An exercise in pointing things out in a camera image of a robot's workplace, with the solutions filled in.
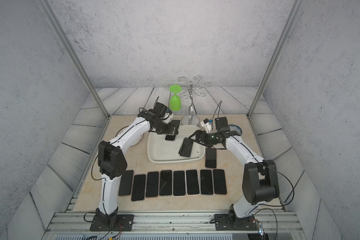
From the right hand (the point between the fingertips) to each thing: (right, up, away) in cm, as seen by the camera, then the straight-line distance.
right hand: (194, 140), depth 84 cm
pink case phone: (-11, +9, 0) cm, 14 cm away
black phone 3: (+7, -24, +4) cm, 25 cm away
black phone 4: (+14, -24, +2) cm, 28 cm away
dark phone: (+11, -12, +12) cm, 21 cm away
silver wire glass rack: (0, +13, +31) cm, 33 cm away
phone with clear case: (-24, -26, +1) cm, 35 cm away
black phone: (-31, -27, 0) cm, 41 cm away
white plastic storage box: (-21, -9, +16) cm, 28 cm away
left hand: (-11, +4, +7) cm, 13 cm away
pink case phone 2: (-4, -7, +17) cm, 19 cm away
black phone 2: (-1, -24, +3) cm, 25 cm away
